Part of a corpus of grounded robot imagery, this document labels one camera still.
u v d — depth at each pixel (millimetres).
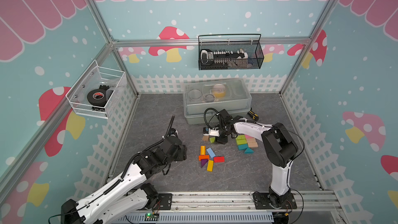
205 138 929
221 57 875
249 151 881
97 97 714
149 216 734
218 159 878
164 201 742
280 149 510
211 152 895
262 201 742
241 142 935
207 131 831
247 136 647
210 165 852
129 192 486
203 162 855
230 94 918
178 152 588
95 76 797
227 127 713
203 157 879
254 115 1057
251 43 896
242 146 920
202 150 896
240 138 943
